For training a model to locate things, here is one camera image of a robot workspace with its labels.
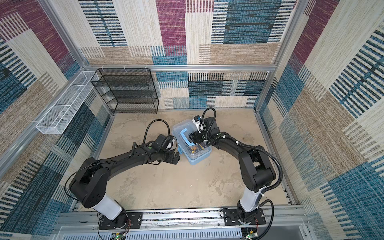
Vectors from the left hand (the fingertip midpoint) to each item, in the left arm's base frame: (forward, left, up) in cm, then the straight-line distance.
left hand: (173, 154), depth 89 cm
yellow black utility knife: (+2, -13, +4) cm, 14 cm away
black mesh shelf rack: (+47, +36, +11) cm, 60 cm away
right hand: (+11, -13, +4) cm, 18 cm away
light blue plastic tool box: (-1, -13, +3) cm, 13 cm away
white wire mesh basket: (+4, +52, +27) cm, 59 cm away
